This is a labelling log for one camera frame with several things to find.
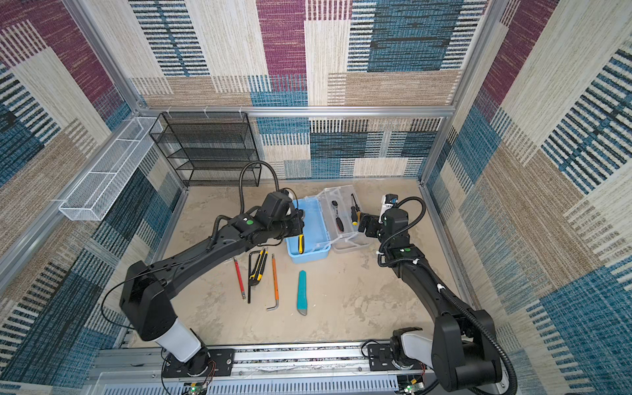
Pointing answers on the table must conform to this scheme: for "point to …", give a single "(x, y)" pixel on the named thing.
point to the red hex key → (239, 277)
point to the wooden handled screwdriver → (358, 212)
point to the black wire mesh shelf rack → (207, 149)
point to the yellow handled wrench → (301, 243)
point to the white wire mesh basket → (95, 193)
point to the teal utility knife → (302, 295)
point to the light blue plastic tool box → (332, 220)
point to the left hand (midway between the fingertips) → (304, 222)
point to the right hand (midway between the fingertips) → (372, 218)
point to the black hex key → (249, 274)
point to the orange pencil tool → (276, 283)
